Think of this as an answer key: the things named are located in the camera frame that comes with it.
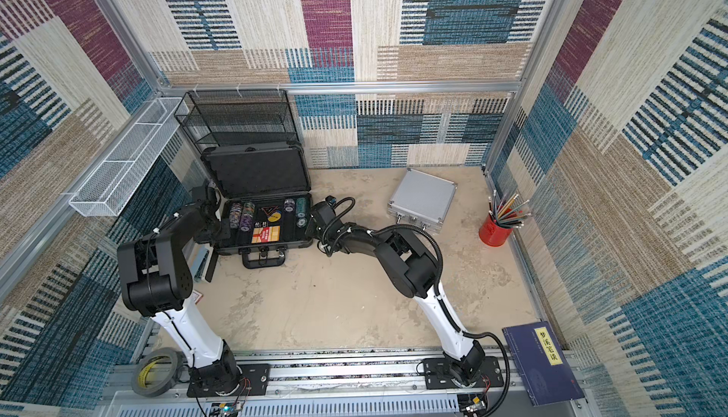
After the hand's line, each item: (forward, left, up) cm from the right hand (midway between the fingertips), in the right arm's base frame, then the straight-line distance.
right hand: (309, 229), depth 100 cm
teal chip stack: (+9, +4, +1) cm, 10 cm away
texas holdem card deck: (-2, +15, 0) cm, 15 cm away
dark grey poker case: (+9, +15, +5) cm, 18 cm away
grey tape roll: (-43, +38, 0) cm, 57 cm away
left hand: (-3, +29, +2) cm, 29 cm away
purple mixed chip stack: (+4, +22, +1) cm, 23 cm away
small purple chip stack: (+10, +8, +2) cm, 13 cm away
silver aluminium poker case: (+13, -41, 0) cm, 43 cm away
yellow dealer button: (+7, +13, -1) cm, 15 cm away
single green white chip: (+3, +3, 0) cm, 4 cm away
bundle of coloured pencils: (+1, -66, +7) cm, 67 cm away
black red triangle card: (+8, +15, 0) cm, 18 cm away
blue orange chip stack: (+5, +26, +2) cm, 27 cm away
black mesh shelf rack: (+34, +32, +23) cm, 52 cm away
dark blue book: (-42, -66, -4) cm, 78 cm away
